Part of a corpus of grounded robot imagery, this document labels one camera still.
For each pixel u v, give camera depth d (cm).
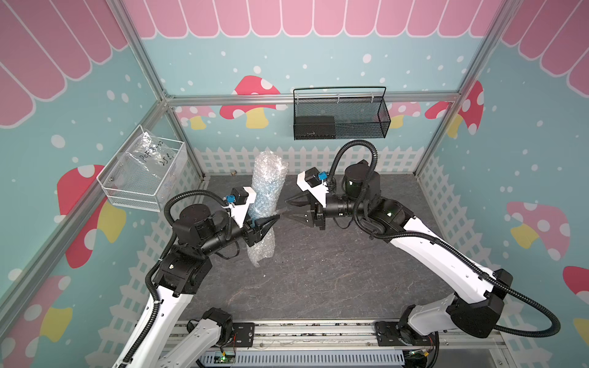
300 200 56
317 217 50
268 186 50
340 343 74
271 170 49
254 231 53
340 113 94
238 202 49
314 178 46
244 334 74
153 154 74
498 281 40
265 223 54
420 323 61
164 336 38
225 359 72
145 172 73
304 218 52
